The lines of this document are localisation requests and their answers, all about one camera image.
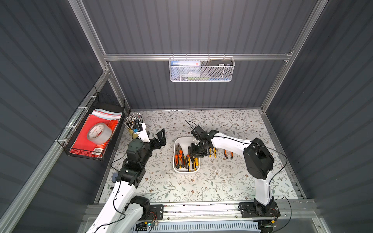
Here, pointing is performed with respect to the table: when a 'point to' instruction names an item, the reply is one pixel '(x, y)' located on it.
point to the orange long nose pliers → (178, 158)
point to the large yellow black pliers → (194, 162)
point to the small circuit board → (141, 226)
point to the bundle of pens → (135, 118)
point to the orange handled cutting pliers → (226, 155)
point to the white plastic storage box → (184, 142)
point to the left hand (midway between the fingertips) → (157, 131)
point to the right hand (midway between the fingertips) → (190, 157)
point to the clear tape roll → (99, 133)
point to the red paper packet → (81, 144)
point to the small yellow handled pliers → (214, 151)
